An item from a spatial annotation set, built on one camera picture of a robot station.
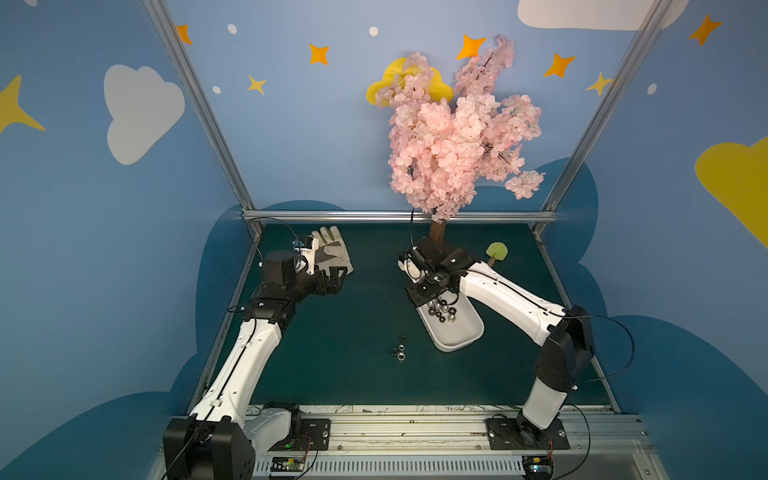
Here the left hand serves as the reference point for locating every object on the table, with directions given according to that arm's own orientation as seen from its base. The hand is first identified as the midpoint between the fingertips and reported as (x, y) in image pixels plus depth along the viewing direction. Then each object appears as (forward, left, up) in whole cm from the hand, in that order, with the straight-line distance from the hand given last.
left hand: (331, 264), depth 79 cm
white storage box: (-7, -41, -24) cm, 48 cm away
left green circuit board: (-43, +8, -25) cm, 50 cm away
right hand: (-3, -24, -9) cm, 26 cm away
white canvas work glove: (+24, +6, -23) cm, 34 cm away
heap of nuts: (+1, -33, -24) cm, 41 cm away
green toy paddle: (+27, -58, -24) cm, 68 cm away
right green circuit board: (-42, -54, -25) cm, 73 cm away
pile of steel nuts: (-15, -20, -23) cm, 34 cm away
